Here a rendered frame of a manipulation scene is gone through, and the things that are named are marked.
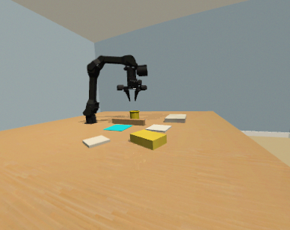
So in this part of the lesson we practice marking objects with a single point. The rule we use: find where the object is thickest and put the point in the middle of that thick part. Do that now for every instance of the cream flat square panel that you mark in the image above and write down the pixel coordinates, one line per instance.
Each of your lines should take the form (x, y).
(159, 128)

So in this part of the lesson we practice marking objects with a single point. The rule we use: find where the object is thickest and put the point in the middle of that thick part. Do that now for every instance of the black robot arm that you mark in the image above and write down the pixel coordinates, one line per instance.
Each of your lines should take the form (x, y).
(93, 70)

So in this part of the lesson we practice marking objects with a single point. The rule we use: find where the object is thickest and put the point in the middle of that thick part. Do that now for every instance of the yellow cup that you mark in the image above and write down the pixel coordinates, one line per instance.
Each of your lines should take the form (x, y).
(134, 114)

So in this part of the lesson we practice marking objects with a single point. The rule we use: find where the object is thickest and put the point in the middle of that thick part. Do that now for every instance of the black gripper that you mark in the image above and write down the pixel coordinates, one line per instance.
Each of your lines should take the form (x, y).
(126, 88)

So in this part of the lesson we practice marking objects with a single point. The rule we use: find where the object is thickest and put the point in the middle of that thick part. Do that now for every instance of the yellow rectangular block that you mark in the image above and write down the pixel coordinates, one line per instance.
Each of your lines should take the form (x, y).
(148, 139)

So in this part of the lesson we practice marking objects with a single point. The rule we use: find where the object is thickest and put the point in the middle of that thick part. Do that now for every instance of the light wooden bar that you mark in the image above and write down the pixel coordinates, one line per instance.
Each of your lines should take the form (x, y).
(128, 121)

